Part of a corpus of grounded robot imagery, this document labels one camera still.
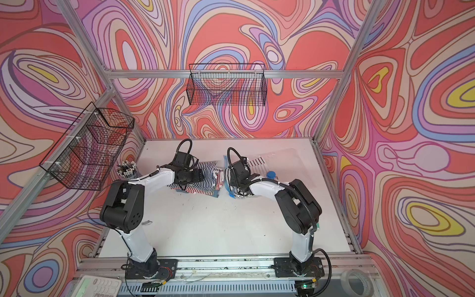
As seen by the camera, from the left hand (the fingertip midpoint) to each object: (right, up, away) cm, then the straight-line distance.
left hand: (201, 178), depth 97 cm
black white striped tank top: (+32, +8, +11) cm, 34 cm away
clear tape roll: (+68, -36, -30) cm, 83 cm away
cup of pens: (-32, +6, -13) cm, 35 cm away
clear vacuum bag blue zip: (+44, +6, +8) cm, 45 cm away
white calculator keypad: (-36, -37, -29) cm, 59 cm away
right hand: (+20, -2, -1) cm, 20 cm away
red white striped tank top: (+5, -6, -5) cm, 9 cm away
